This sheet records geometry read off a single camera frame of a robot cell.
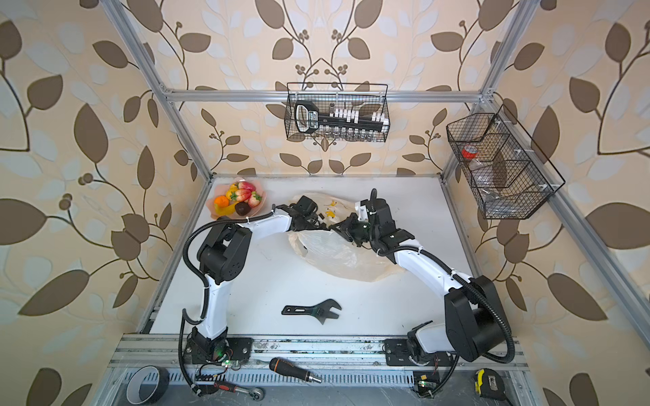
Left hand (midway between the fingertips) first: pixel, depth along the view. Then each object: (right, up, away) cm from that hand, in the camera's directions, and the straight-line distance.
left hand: (331, 241), depth 91 cm
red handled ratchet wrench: (-20, -37, -25) cm, 49 cm away
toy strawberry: (-32, +15, +13) cm, 38 cm away
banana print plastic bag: (+2, -1, -14) cm, 14 cm away
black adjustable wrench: (-3, -21, -9) cm, 23 cm away
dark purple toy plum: (-37, +12, +11) cm, 40 cm away
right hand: (0, +7, -10) cm, 12 cm away
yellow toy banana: (-43, +12, +14) cm, 47 cm away
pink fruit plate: (-49, +20, +20) cm, 57 cm away
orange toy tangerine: (-46, +15, +14) cm, 51 cm away
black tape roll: (-52, -37, -21) cm, 67 cm away
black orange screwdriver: (-12, -32, -20) cm, 40 cm away
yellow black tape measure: (+43, -34, -25) cm, 60 cm away
